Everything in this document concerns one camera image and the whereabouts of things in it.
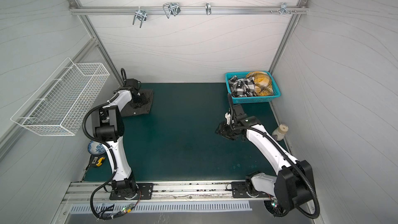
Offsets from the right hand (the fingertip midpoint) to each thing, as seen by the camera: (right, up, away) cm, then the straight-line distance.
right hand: (221, 128), depth 82 cm
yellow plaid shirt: (+33, +28, +25) cm, 50 cm away
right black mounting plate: (+8, -28, -8) cm, 30 cm away
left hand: (-48, +15, +21) cm, 54 cm away
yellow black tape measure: (-66, -16, -2) cm, 68 cm away
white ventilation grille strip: (-51, -34, -11) cm, 63 cm away
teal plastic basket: (+10, +34, +33) cm, 48 cm away
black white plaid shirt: (+20, +24, +25) cm, 40 cm away
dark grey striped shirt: (-49, +9, +20) cm, 53 cm away
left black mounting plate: (-39, -28, -8) cm, 49 cm away
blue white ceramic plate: (-70, -12, +4) cm, 71 cm away
